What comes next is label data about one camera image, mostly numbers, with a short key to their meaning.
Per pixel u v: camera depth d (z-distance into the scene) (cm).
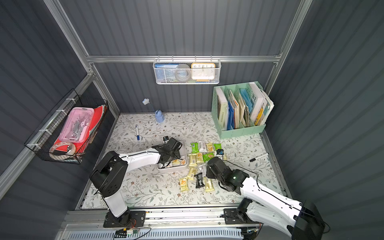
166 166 78
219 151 72
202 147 99
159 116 111
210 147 99
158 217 75
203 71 89
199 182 83
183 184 83
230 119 96
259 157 94
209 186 83
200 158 94
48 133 64
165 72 84
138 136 105
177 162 91
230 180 57
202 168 89
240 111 96
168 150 73
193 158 94
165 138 85
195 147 99
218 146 99
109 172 52
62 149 67
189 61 89
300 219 40
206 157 94
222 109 93
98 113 77
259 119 102
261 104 96
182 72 87
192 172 88
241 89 99
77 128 72
